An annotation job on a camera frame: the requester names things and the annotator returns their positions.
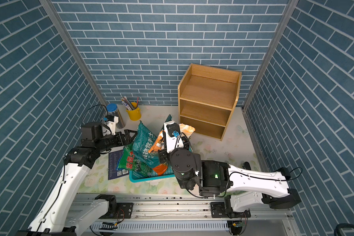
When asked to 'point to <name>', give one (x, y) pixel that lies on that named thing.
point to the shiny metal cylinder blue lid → (112, 109)
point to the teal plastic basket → (135, 177)
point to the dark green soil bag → (169, 118)
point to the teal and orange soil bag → (144, 140)
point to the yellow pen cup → (134, 114)
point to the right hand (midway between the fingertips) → (166, 133)
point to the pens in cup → (127, 103)
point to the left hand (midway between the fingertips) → (134, 133)
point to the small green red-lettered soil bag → (127, 162)
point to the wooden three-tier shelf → (207, 97)
